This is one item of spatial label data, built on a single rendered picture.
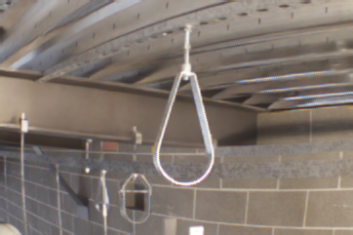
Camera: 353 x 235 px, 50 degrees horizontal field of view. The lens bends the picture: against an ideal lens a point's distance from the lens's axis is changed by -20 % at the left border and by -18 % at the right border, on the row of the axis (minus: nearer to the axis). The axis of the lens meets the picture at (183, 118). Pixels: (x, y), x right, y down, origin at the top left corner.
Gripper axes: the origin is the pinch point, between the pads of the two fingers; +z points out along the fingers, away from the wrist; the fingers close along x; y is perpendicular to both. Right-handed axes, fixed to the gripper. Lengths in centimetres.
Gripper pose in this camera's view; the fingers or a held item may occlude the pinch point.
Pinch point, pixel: (180, 231)
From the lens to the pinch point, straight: 86.3
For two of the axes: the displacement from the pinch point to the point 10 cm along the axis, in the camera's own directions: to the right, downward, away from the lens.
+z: 0.3, -9.9, 1.1
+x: -3.8, 0.9, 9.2
